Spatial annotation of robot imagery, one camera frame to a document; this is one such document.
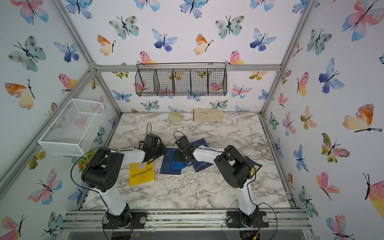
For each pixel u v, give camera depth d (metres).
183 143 0.75
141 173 0.88
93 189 0.51
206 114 1.18
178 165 0.90
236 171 0.51
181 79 0.98
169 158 0.97
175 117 1.18
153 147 0.82
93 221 0.76
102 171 0.49
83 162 0.77
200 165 0.91
